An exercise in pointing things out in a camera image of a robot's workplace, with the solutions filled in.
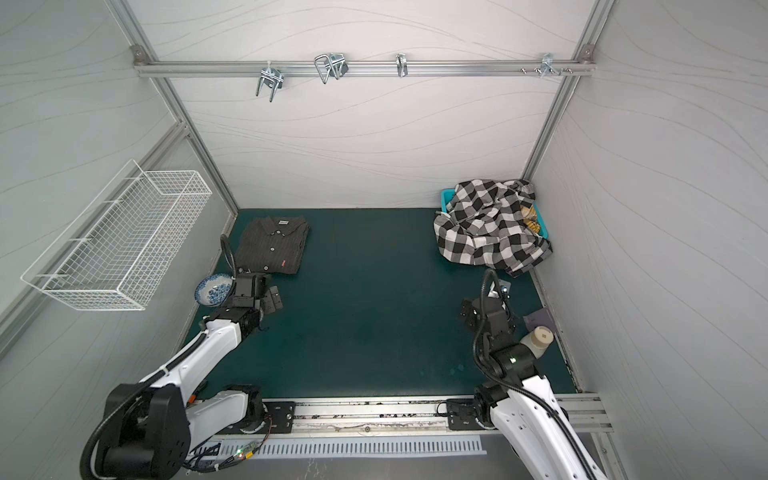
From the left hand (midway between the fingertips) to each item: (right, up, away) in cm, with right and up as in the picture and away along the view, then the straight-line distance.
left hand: (262, 293), depth 88 cm
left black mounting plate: (+11, -28, -15) cm, 33 cm away
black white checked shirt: (+71, +21, +16) cm, 75 cm away
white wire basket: (-25, +14, -19) cm, 35 cm away
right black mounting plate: (+57, -28, -14) cm, 65 cm away
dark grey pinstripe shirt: (-4, +14, +17) cm, 22 cm away
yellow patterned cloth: (+88, +24, +17) cm, 93 cm away
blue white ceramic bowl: (-19, 0, +8) cm, 21 cm away
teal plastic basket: (+61, +33, +26) cm, 74 cm away
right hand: (+65, +1, -10) cm, 66 cm away
